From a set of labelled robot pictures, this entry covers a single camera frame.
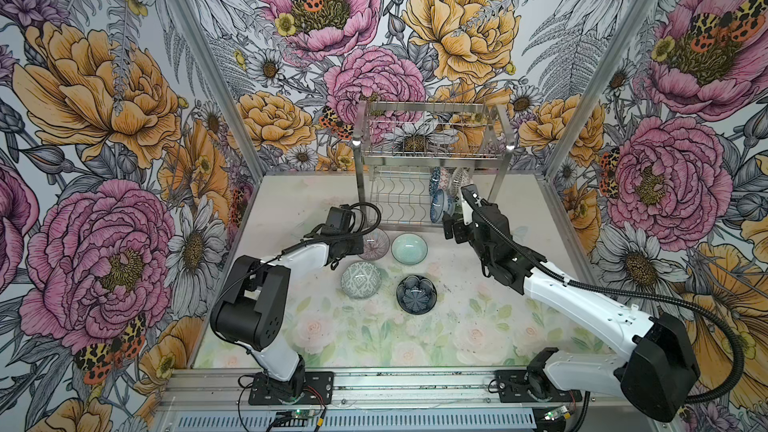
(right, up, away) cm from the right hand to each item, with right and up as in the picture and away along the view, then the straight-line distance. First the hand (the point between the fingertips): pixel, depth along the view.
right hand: (462, 216), depth 81 cm
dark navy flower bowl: (-12, -23, +8) cm, 27 cm away
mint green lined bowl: (-13, -11, +16) cm, 23 cm away
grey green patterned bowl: (-28, -20, +11) cm, 36 cm away
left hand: (-30, -11, +14) cm, 35 cm away
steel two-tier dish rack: (-16, +27, +34) cm, 46 cm away
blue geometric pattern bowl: (-3, +12, +33) cm, 36 cm away
